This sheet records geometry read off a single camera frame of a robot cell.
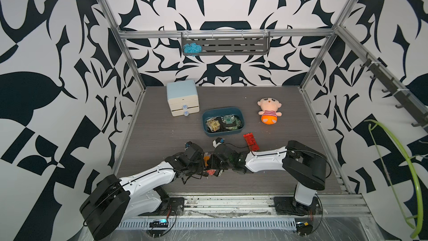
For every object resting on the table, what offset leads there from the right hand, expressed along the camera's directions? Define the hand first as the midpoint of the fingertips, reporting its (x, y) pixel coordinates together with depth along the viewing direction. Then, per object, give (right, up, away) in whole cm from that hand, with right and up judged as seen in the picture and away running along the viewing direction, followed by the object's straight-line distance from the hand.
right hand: (203, 161), depth 85 cm
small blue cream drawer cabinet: (-12, +32, +10) cm, 36 cm away
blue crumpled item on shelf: (-6, +59, +7) cm, 60 cm away
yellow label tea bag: (+5, +17, +14) cm, 23 cm away
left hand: (0, 0, +1) cm, 1 cm away
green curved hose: (+67, -8, -31) cm, 74 cm away
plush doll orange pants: (+39, +27, +17) cm, 50 cm away
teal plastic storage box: (+8, +23, +16) cm, 30 cm away
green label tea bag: (+16, +20, +14) cm, 29 cm away
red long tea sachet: (+26, +8, +9) cm, 29 cm away
